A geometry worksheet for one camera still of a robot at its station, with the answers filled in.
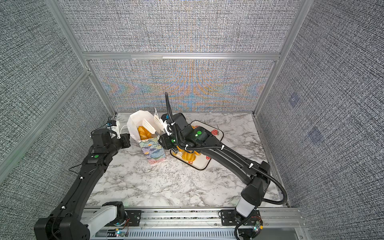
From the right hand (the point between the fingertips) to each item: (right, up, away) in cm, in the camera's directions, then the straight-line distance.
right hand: (162, 138), depth 71 cm
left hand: (-19, +1, +9) cm, 21 cm away
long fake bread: (-15, +1, +20) cm, 25 cm away
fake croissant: (+12, -13, +21) cm, 27 cm away
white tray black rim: (+21, -16, +23) cm, 35 cm away
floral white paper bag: (-7, -7, +9) cm, 14 cm away
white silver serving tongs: (-5, +5, -3) cm, 7 cm away
